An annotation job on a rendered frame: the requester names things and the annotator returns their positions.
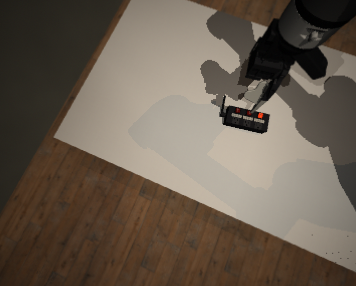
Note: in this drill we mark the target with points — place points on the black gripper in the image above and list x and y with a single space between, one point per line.
265 63

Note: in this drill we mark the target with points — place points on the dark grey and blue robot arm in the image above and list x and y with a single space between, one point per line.
307 24

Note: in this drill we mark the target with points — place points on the black power strip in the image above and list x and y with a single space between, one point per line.
242 118

